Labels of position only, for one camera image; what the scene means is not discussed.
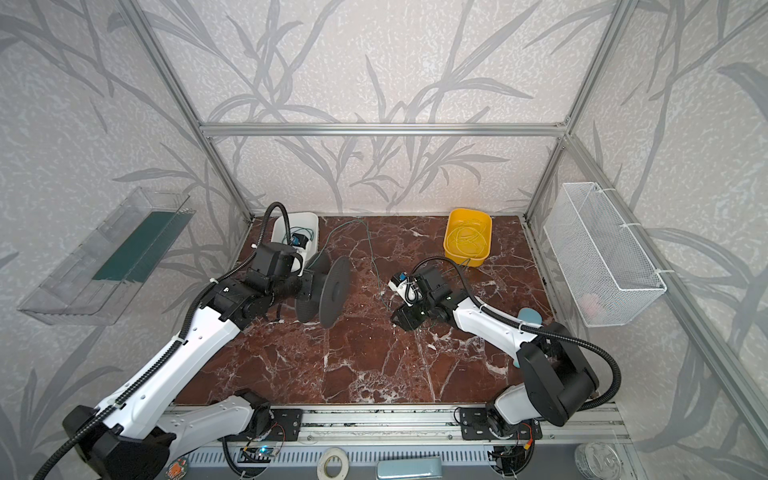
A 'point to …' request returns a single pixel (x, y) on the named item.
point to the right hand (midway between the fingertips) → (399, 304)
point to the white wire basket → (602, 261)
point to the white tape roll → (345, 464)
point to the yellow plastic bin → (452, 217)
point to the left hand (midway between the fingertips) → (315, 266)
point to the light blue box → (409, 469)
